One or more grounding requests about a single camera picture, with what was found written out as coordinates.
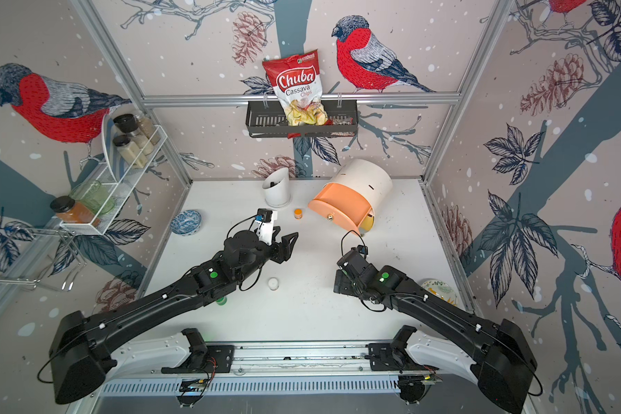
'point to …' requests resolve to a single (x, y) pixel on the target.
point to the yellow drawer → (367, 224)
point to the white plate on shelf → (117, 157)
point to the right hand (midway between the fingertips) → (345, 281)
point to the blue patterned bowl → (186, 222)
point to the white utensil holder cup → (277, 188)
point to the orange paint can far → (297, 213)
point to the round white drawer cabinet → (366, 177)
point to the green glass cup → (94, 196)
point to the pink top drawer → (343, 205)
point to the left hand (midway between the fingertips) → (293, 227)
